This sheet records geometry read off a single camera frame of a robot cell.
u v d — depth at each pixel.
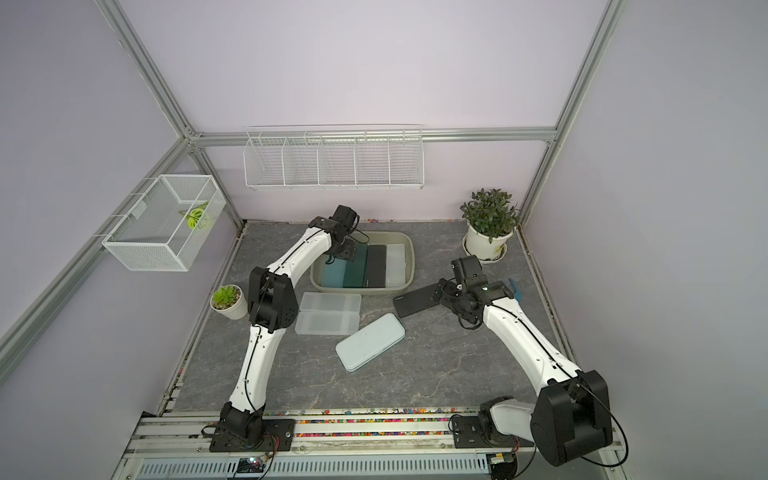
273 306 0.62
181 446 0.74
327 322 0.91
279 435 0.73
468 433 0.73
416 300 0.97
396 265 1.06
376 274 1.01
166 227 0.82
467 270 0.65
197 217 0.81
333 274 1.01
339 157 0.99
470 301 0.58
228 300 0.89
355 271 1.01
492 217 0.94
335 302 0.97
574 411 0.40
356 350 0.87
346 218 0.86
